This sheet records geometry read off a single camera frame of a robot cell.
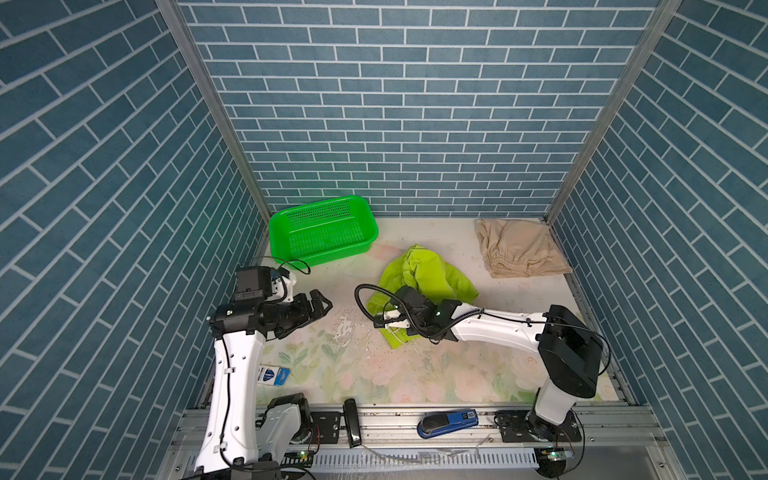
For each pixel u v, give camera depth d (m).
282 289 0.62
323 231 1.16
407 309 0.64
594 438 0.72
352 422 0.72
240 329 0.46
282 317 0.59
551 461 0.72
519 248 1.07
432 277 0.89
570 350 0.46
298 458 0.72
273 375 0.81
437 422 0.79
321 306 0.65
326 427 0.73
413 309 0.64
